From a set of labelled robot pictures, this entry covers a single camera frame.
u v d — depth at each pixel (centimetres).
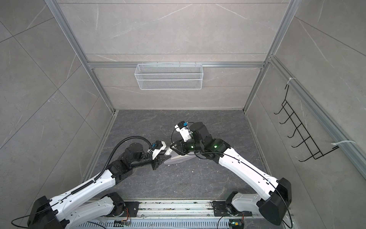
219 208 73
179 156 92
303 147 65
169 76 101
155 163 63
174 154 64
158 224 70
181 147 59
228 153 48
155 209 75
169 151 69
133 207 73
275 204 37
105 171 52
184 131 62
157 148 60
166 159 70
